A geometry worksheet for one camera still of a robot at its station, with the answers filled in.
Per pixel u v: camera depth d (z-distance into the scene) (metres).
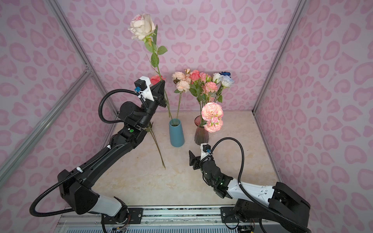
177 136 0.95
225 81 0.73
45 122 0.64
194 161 0.69
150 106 0.56
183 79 0.80
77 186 0.39
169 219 0.72
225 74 0.79
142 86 0.49
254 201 0.45
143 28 0.43
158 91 0.56
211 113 0.52
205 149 0.65
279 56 0.86
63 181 0.39
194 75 0.78
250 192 0.49
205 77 0.80
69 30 0.75
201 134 0.94
